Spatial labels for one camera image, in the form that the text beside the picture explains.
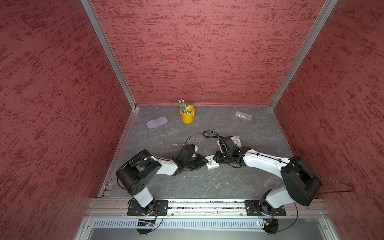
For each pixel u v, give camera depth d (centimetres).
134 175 46
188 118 108
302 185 44
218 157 79
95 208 76
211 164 86
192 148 73
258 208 74
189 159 74
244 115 114
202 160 81
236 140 97
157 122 107
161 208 74
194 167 80
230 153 69
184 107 103
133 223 71
